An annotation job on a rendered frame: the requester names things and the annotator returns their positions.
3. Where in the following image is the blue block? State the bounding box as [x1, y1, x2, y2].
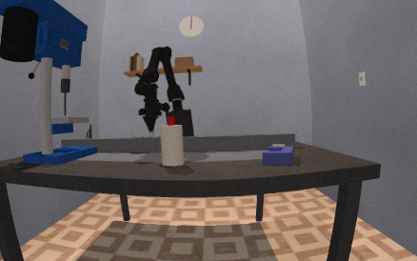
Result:
[263, 144, 293, 165]

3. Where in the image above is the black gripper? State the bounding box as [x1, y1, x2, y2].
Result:
[139, 96, 162, 132]

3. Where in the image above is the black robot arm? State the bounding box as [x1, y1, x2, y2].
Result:
[134, 46, 185, 112]

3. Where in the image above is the blue drill press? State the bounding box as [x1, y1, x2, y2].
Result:
[0, 0, 98, 165]

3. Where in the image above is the white bottle with red cap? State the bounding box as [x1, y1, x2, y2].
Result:
[160, 116, 184, 166]

